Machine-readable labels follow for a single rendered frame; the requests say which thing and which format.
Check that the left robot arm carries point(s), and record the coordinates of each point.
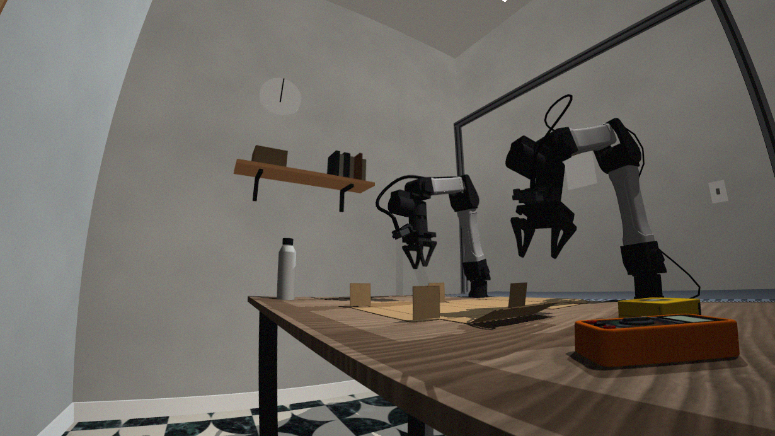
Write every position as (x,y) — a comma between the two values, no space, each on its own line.
(640,252)

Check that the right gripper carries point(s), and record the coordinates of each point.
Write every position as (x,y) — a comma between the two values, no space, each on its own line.
(417,239)

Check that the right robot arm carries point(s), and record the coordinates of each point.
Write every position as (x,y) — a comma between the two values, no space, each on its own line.
(408,203)

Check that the dark grey metal frame beam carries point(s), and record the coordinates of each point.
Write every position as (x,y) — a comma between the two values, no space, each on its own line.
(641,26)

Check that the orange pocket multimeter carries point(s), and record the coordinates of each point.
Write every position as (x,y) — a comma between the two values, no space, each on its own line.
(656,339)

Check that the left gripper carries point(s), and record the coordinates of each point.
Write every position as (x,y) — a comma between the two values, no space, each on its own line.
(551,213)

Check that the white plastic bottle with black cap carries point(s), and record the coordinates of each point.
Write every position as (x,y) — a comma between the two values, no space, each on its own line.
(286,271)

